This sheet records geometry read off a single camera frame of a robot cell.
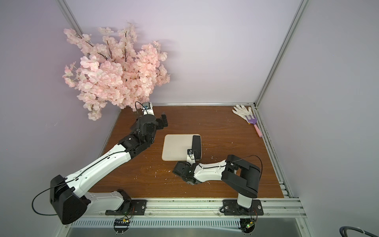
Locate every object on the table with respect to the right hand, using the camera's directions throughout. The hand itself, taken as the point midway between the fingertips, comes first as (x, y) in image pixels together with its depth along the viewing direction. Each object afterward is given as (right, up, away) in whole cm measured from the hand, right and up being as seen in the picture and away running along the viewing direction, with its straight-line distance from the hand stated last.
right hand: (190, 162), depth 89 cm
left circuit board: (-35, -27, -16) cm, 47 cm away
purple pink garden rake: (+47, +25, +19) cm, 56 cm away
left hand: (-17, +30, -13) cm, 37 cm away
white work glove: (+41, +31, +25) cm, 58 cm away
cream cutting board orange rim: (-10, +8, +8) cm, 15 cm away
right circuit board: (+28, -25, -19) cm, 42 cm away
